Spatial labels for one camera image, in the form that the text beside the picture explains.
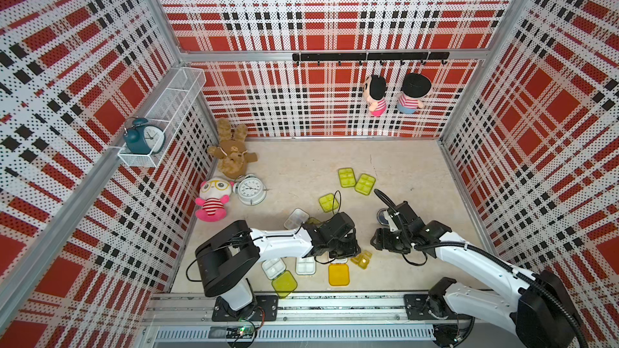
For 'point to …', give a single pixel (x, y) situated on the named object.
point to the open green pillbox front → (284, 281)
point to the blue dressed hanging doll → (414, 87)
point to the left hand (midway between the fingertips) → (363, 251)
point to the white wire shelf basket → (169, 111)
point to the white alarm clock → (250, 189)
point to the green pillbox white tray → (365, 184)
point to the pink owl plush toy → (214, 193)
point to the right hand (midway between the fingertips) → (382, 243)
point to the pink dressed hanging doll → (375, 93)
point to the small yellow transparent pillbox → (362, 259)
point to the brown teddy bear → (231, 151)
